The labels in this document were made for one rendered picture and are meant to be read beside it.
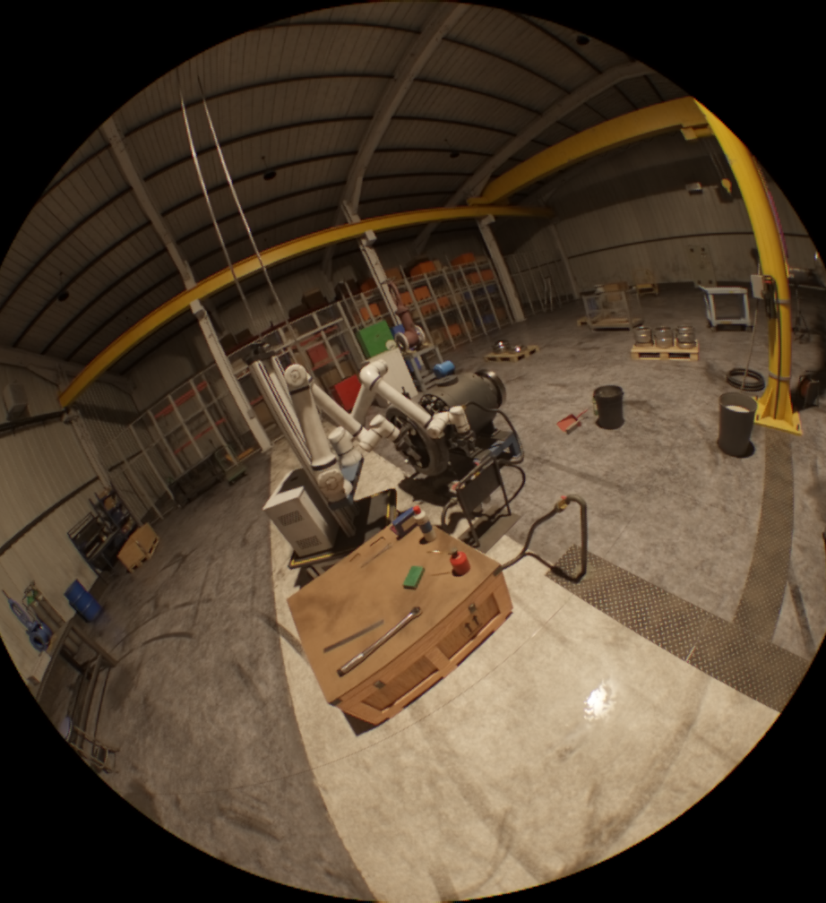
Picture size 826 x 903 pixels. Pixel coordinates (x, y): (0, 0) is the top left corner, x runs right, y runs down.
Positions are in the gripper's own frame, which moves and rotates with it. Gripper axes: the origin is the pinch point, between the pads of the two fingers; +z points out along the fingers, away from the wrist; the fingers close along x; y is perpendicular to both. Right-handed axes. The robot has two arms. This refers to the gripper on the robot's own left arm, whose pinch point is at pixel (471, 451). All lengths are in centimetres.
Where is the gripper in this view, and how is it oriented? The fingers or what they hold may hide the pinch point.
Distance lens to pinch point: 203.1
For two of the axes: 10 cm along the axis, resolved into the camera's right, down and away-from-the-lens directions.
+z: 3.8, 8.4, 3.9
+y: 5.3, 1.5, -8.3
